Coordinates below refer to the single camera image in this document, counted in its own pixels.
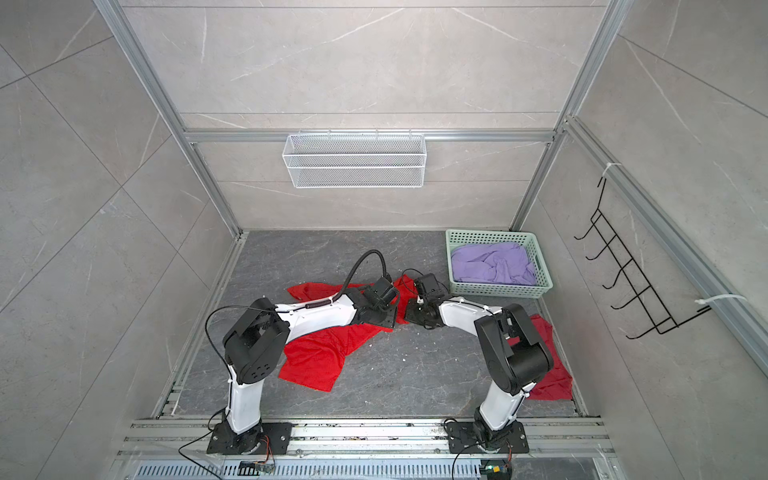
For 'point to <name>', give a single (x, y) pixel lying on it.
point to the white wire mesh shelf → (355, 161)
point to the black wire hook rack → (615, 252)
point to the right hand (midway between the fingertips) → (408, 312)
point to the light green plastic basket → (459, 236)
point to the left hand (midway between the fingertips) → (392, 310)
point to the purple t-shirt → (503, 262)
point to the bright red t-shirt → (313, 360)
